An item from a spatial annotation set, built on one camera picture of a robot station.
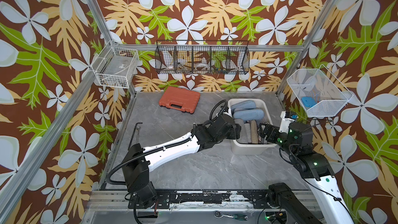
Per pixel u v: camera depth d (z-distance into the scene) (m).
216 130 0.56
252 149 0.82
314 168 0.44
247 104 0.91
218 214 0.70
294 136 0.49
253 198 0.75
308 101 0.80
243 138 0.80
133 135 0.98
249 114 0.84
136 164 0.41
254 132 0.80
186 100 1.10
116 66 0.86
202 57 0.97
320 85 0.84
